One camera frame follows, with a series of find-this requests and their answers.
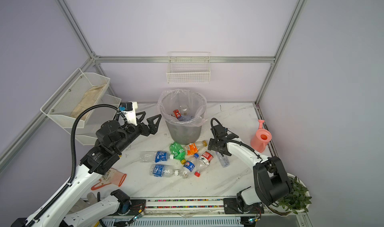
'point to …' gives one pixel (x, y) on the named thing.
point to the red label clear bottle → (205, 158)
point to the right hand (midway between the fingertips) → (216, 147)
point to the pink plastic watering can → (261, 138)
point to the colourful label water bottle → (186, 118)
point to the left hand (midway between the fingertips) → (152, 115)
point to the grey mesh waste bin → (184, 134)
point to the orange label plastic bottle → (192, 148)
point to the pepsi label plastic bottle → (189, 167)
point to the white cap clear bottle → (224, 160)
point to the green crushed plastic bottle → (176, 149)
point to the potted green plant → (297, 200)
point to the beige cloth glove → (88, 101)
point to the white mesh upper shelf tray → (78, 95)
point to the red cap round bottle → (177, 113)
